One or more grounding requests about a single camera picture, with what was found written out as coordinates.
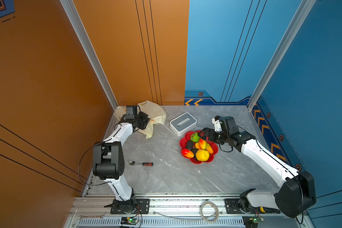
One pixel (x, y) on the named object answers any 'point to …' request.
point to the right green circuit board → (251, 221)
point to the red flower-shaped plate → (183, 143)
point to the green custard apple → (194, 137)
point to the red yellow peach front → (187, 153)
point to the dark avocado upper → (189, 145)
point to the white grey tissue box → (183, 124)
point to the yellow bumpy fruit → (202, 155)
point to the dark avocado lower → (194, 150)
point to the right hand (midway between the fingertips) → (203, 135)
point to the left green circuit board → (129, 221)
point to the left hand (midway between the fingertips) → (151, 115)
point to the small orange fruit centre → (197, 145)
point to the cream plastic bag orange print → (155, 114)
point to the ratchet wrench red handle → (144, 164)
